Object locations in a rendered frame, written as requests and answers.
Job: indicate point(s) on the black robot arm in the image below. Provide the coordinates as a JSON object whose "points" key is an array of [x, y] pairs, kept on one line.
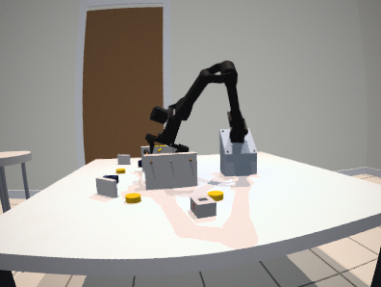
{"points": [[228, 76]]}

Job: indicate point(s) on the yellow flat cylinder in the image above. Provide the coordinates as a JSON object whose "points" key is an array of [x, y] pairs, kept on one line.
{"points": [[132, 198], [216, 195], [120, 171]]}

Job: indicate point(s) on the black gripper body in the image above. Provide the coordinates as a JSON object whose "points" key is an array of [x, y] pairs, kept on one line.
{"points": [[169, 135]]}

